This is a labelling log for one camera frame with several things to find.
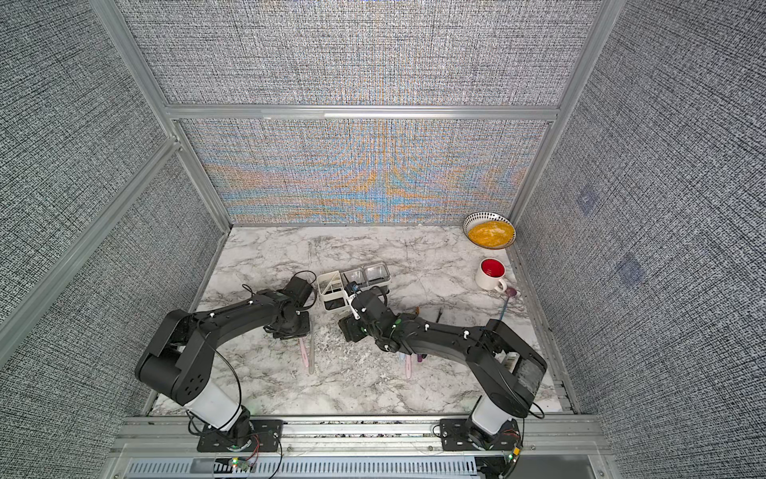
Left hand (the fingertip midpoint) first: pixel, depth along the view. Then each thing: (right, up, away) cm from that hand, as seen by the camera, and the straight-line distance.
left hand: (305, 329), depth 92 cm
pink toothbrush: (0, -5, -4) cm, 7 cm away
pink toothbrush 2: (+31, -8, -6) cm, 33 cm away
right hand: (+14, +7, -7) cm, 17 cm away
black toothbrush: (+42, +4, +3) cm, 42 cm away
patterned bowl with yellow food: (+63, +32, +17) cm, 72 cm away
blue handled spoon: (+66, +11, +8) cm, 68 cm away
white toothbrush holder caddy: (+8, +14, -2) cm, 16 cm away
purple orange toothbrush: (+34, -6, -6) cm, 35 cm away
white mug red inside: (+58, +17, +5) cm, 61 cm away
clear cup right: (+22, +16, +7) cm, 28 cm away
